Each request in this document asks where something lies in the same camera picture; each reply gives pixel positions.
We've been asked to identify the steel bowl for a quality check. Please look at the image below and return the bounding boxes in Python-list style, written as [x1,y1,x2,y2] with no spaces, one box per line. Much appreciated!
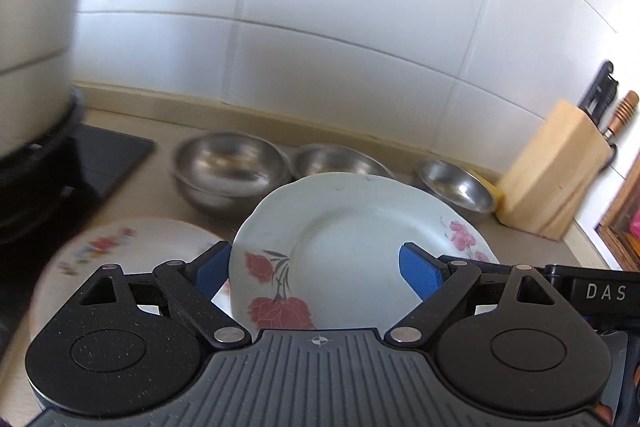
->
[170,131,292,219]
[413,158,497,225]
[291,143,395,180]

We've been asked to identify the black gas stove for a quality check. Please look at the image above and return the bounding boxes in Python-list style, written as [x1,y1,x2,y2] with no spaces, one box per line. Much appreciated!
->
[0,85,158,323]

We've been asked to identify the silver pressure cooker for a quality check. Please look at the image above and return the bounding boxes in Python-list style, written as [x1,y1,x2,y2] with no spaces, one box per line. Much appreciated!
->
[1,0,78,157]

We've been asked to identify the wooden handled knife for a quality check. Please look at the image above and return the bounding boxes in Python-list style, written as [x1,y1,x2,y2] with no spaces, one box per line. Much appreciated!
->
[603,90,639,144]

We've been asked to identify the wooden knife block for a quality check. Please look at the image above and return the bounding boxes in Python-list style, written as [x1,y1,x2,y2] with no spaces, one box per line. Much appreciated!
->
[496,100,611,241]

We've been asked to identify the white plate colourful flowers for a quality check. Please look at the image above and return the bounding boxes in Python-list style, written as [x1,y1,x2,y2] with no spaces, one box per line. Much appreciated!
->
[28,218,221,338]

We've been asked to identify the black scissors handle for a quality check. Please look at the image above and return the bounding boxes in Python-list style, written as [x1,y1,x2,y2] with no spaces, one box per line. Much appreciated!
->
[590,76,618,127]

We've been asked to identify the white plate pink flowers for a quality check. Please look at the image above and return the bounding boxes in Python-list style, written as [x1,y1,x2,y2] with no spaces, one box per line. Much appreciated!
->
[229,173,498,334]

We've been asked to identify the yellow sponge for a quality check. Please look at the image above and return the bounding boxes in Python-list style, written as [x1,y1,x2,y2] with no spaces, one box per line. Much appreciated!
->
[473,171,504,212]

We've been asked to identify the wooden framed window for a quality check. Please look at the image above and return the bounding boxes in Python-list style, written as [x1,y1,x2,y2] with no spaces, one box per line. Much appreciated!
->
[596,157,640,272]

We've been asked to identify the black handled knife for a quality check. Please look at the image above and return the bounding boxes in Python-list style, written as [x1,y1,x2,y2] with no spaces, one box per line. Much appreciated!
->
[577,61,614,116]

